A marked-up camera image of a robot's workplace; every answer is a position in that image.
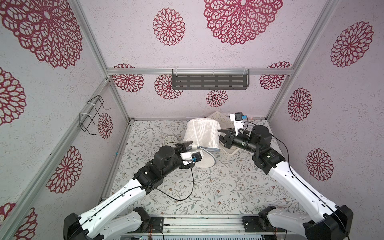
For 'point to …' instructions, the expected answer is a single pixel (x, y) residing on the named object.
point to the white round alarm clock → (170, 140)
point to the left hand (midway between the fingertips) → (191, 147)
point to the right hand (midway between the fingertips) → (216, 132)
